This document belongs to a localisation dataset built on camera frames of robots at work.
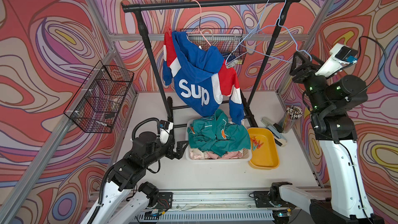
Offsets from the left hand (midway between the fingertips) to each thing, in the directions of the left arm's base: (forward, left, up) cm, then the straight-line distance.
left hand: (182, 140), depth 66 cm
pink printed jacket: (+1, -5, -16) cm, 17 cm away
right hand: (+14, -41, +31) cm, 54 cm away
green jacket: (+9, -17, -10) cm, 22 cm away
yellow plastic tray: (+6, -46, -27) cm, 54 cm away
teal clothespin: (+8, -40, -24) cm, 47 cm away
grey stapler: (+17, -55, -21) cm, 62 cm away
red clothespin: (+9, -43, -24) cm, 50 cm away
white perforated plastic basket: (0, -32, -18) cm, 37 cm away
